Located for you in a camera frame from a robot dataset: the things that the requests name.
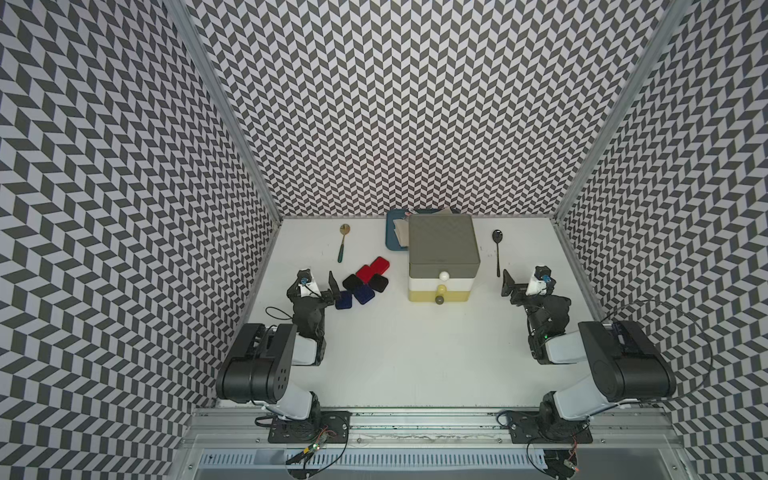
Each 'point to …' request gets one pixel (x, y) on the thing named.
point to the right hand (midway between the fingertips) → (519, 272)
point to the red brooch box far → (378, 266)
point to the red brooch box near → (365, 273)
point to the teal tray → (392, 239)
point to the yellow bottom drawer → (421, 296)
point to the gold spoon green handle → (344, 229)
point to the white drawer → (432, 283)
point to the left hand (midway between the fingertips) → (316, 276)
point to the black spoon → (497, 236)
